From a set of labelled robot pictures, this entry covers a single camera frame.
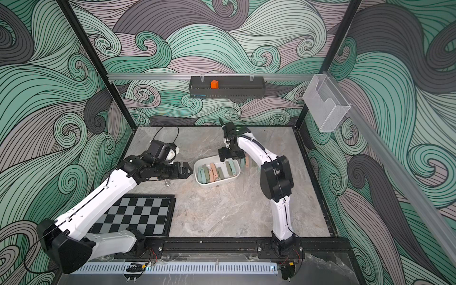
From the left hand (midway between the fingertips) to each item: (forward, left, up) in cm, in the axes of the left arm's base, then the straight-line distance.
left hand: (184, 170), depth 75 cm
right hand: (+14, -21, -11) cm, 28 cm away
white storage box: (+11, -10, -18) cm, 23 cm away
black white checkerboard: (-13, +15, -17) cm, 26 cm away
